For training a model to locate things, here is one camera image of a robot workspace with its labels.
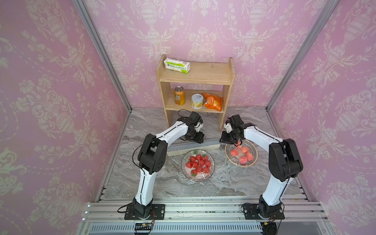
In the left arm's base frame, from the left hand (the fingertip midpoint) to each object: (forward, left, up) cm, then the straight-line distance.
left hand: (199, 140), depth 95 cm
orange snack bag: (+15, -8, +20) cm, 27 cm away
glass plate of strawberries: (-16, +1, -3) cm, 16 cm away
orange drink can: (+16, +12, +24) cm, 31 cm away
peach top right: (-6, -29, -1) cm, 30 cm away
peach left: (-7, -22, -2) cm, 24 cm away
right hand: (0, -15, 0) cm, 15 cm away
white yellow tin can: (+15, +2, +21) cm, 26 cm away
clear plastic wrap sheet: (-10, -32, -1) cm, 34 cm away
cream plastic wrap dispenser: (-5, +8, 0) cm, 9 cm away
